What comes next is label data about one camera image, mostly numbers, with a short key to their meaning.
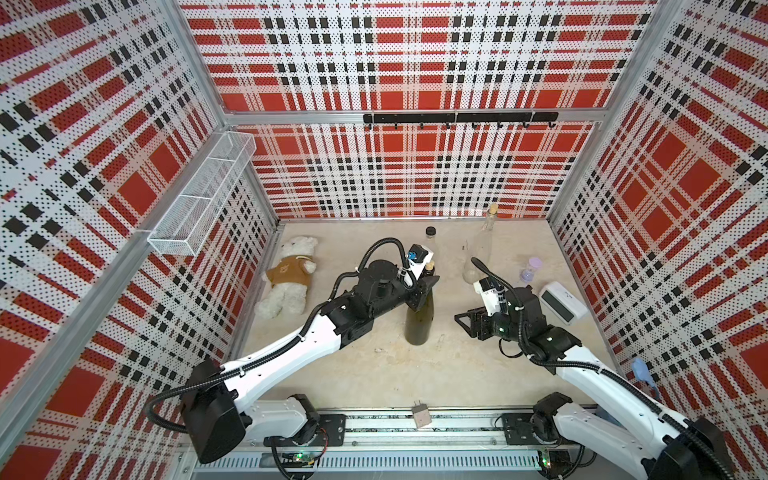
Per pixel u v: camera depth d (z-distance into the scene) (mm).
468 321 719
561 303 902
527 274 1012
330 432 734
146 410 396
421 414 748
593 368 501
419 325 840
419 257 584
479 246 903
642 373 637
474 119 920
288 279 956
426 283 631
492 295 709
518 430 730
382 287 535
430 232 839
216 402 387
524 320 600
